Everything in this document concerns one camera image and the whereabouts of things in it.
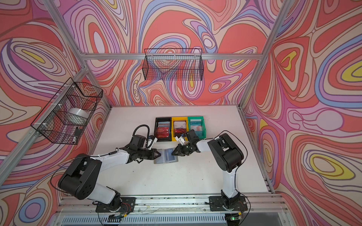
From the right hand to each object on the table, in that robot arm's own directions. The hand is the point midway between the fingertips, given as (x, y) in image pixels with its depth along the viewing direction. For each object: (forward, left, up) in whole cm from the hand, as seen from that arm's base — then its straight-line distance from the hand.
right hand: (173, 157), depth 91 cm
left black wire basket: (+10, +56, +31) cm, 65 cm away
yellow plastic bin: (+23, -4, +2) cm, 23 cm away
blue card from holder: (0, +3, +1) cm, 3 cm away
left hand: (0, +7, +4) cm, 8 cm away
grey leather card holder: (-2, +8, +1) cm, 8 cm away
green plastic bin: (+25, -18, +3) cm, 31 cm away
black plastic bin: (+25, +8, +5) cm, 27 cm away
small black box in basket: (+4, +49, +27) cm, 56 cm away
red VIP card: (+20, +8, +2) cm, 21 cm away
